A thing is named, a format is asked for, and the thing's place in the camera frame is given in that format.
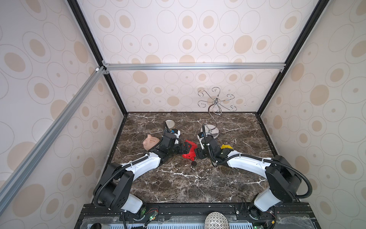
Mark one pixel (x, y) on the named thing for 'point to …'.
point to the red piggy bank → (191, 154)
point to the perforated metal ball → (216, 220)
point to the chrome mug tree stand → (218, 102)
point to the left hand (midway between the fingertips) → (190, 145)
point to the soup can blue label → (170, 123)
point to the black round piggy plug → (193, 163)
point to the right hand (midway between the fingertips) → (204, 146)
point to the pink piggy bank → (150, 141)
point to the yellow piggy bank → (226, 146)
